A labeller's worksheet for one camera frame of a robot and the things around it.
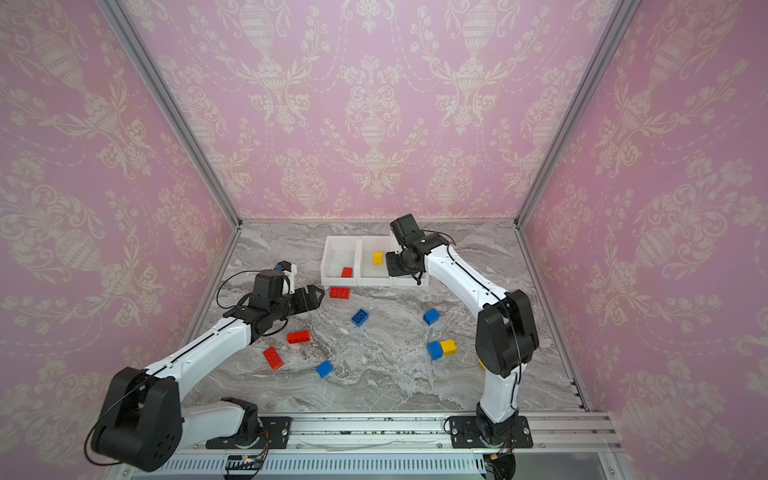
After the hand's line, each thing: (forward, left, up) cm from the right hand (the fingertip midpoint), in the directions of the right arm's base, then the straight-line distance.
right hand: (396, 265), depth 89 cm
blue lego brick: (-9, +12, -14) cm, 21 cm away
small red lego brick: (+7, +17, -13) cm, 22 cm away
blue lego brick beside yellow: (-21, -10, -14) cm, 27 cm away
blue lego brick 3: (-10, -11, -14) cm, 20 cm away
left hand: (-7, +24, -4) cm, 25 cm away
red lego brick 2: (-15, +31, -14) cm, 37 cm away
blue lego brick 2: (-24, +22, -15) cm, 36 cm away
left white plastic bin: (+19, +21, -15) cm, 32 cm away
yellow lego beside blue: (-20, -15, -14) cm, 29 cm away
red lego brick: (0, +19, -14) cm, 24 cm away
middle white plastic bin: (+8, +10, -14) cm, 19 cm away
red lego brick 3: (-21, +36, -13) cm, 44 cm away
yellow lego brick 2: (-36, -14, +17) cm, 42 cm away
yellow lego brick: (+12, +6, -11) cm, 17 cm away
